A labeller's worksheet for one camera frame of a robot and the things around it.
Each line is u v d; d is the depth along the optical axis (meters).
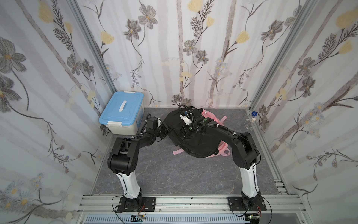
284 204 0.77
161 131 0.85
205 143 0.90
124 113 0.93
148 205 0.74
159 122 0.82
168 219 0.70
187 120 0.86
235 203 0.75
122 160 0.50
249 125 1.07
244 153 0.54
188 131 0.85
